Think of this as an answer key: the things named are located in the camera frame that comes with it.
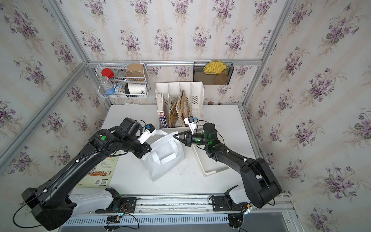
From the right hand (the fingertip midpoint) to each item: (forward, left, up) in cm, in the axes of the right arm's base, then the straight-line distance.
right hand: (176, 137), depth 74 cm
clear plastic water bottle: (+33, +46, +7) cm, 57 cm away
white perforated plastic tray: (-5, -18, -23) cm, 30 cm away
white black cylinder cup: (+34, +31, +4) cm, 46 cm away
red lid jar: (+40, +46, +12) cm, 62 cm away
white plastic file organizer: (+38, +4, -11) cm, 40 cm away
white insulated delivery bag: (-6, +5, -6) cm, 10 cm away
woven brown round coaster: (+44, -27, +5) cm, 52 cm away
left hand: (-8, +11, 0) cm, 14 cm away
